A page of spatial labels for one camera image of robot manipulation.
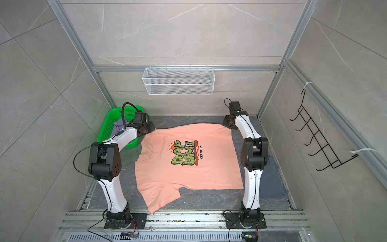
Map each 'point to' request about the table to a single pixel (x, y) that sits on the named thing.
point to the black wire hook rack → (326, 149)
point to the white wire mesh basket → (179, 81)
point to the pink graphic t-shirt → (188, 157)
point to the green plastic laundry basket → (111, 115)
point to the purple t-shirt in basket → (118, 126)
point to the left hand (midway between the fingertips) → (151, 123)
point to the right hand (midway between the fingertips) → (227, 122)
